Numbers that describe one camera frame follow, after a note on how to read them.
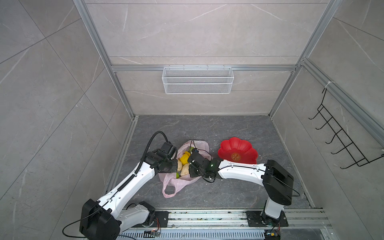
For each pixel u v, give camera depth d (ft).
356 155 1.98
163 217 2.40
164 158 1.94
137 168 1.63
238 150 3.29
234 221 2.40
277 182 1.44
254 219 2.40
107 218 1.23
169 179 2.32
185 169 2.76
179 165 2.88
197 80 3.30
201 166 2.08
